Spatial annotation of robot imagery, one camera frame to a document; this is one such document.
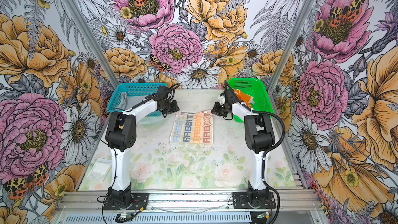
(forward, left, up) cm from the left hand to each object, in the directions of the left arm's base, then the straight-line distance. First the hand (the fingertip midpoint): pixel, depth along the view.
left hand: (177, 112), depth 102 cm
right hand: (-3, -22, +1) cm, 22 cm away
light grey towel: (+11, +35, -2) cm, 37 cm away
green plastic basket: (+25, -57, -4) cm, 62 cm away
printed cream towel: (-9, -10, -4) cm, 14 cm away
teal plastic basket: (+21, +33, 0) cm, 40 cm away
